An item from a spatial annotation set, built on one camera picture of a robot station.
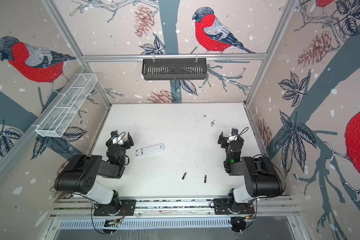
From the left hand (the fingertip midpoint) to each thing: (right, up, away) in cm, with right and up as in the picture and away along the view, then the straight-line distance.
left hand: (119, 134), depth 88 cm
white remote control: (+17, -10, +4) cm, 20 cm away
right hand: (+68, 0, +2) cm, 68 cm away
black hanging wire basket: (+32, +45, +19) cm, 58 cm away
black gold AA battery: (+39, -24, -5) cm, 46 cm away
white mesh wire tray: (-24, +12, -14) cm, 30 cm away
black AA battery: (+51, -25, -5) cm, 57 cm away
